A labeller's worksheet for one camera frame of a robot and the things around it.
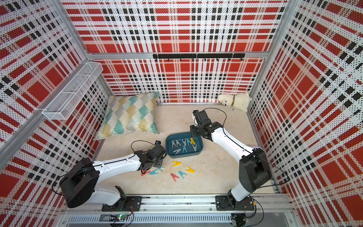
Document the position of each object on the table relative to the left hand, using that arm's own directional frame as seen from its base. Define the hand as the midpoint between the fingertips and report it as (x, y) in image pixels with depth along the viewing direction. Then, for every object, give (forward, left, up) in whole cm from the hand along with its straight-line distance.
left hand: (159, 159), depth 89 cm
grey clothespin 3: (+6, -11, -1) cm, 13 cm away
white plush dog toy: (+48, -62, +4) cm, 78 cm away
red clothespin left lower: (-9, +9, -1) cm, 13 cm away
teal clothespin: (+8, -16, 0) cm, 18 cm away
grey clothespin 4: (+8, -23, 0) cm, 24 cm away
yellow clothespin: (+13, -21, 0) cm, 25 cm away
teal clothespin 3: (-6, -2, -1) cm, 6 cm away
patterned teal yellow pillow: (+25, +20, +15) cm, 36 cm away
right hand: (+14, -23, +14) cm, 30 cm away
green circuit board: (-30, +16, 0) cm, 34 cm away
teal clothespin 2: (-9, -15, -1) cm, 17 cm away
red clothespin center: (-10, -10, -2) cm, 14 cm away
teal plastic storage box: (+15, -15, -1) cm, 22 cm away
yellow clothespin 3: (-2, -12, -1) cm, 12 cm away
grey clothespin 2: (+12, -11, 0) cm, 16 cm away
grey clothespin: (+12, -9, 0) cm, 15 cm away
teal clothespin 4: (-8, +2, -1) cm, 8 cm away
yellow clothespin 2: (-7, -20, 0) cm, 21 cm away
